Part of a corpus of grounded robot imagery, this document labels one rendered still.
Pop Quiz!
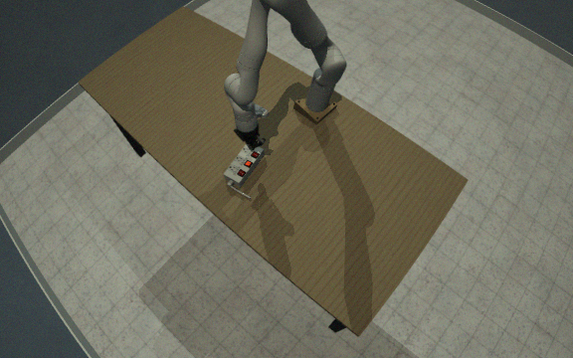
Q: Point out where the white power strip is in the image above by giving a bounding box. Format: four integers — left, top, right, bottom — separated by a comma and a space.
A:
224, 144, 265, 199

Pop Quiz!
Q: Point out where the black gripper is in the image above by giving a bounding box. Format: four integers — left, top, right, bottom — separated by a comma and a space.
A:
234, 124, 266, 151

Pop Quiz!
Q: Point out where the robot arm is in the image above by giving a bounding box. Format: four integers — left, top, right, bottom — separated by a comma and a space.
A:
224, 0, 347, 132

